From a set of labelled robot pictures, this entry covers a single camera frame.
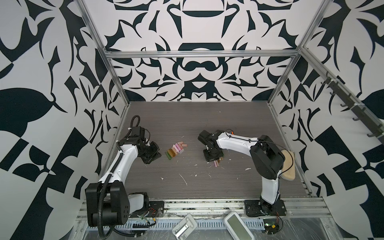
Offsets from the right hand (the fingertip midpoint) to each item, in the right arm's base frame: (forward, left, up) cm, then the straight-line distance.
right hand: (210, 158), depth 90 cm
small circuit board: (-33, -26, -2) cm, 42 cm away
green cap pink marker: (-2, -2, 0) cm, 3 cm away
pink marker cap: (+7, +21, +1) cm, 23 cm away
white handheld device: (-33, +15, +2) cm, 36 cm away
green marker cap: (+2, +25, 0) cm, 25 cm away
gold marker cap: (+5, +22, 0) cm, 23 cm away
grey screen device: (-33, -9, +4) cm, 35 cm away
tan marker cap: (+4, +25, 0) cm, 25 cm away
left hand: (0, +28, +10) cm, 30 cm away
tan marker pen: (-2, -5, 0) cm, 5 cm away
